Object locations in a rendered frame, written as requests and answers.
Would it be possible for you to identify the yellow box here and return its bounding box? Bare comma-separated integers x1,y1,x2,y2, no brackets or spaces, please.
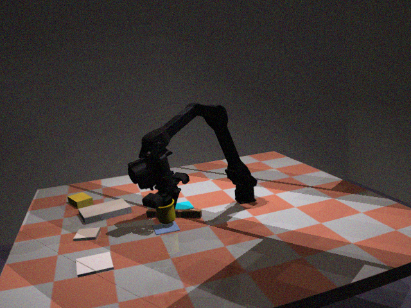
67,193,94,209

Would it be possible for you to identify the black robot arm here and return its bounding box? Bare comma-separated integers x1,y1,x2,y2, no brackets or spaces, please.
128,103,258,204

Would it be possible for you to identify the beige flat rectangular block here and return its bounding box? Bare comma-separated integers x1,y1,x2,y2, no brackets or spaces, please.
78,198,132,224

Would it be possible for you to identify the white flat rectangular pad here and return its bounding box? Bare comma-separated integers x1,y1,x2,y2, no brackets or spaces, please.
76,252,114,277

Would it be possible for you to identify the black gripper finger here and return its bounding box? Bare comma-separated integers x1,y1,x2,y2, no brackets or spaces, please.
162,196,172,206
168,188,181,210

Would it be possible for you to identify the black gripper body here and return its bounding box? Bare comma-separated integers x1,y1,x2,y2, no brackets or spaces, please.
142,170,190,209

